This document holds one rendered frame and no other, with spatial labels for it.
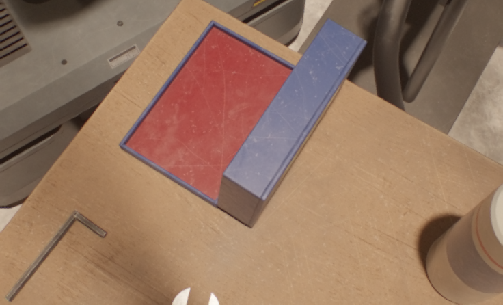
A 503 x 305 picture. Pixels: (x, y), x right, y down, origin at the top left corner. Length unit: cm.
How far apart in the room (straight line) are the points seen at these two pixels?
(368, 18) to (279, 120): 76
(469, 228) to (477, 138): 71
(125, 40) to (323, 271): 47
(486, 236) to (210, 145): 28
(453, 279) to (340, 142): 17
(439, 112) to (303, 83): 69
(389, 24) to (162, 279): 38
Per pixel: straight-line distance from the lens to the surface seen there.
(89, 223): 62
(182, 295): 60
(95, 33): 96
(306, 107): 52
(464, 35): 128
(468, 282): 55
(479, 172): 66
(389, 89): 81
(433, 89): 121
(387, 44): 78
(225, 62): 67
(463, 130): 120
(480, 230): 48
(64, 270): 63
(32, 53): 96
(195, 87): 66
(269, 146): 51
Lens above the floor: 106
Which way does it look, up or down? 69 degrees down
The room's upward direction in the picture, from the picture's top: straight up
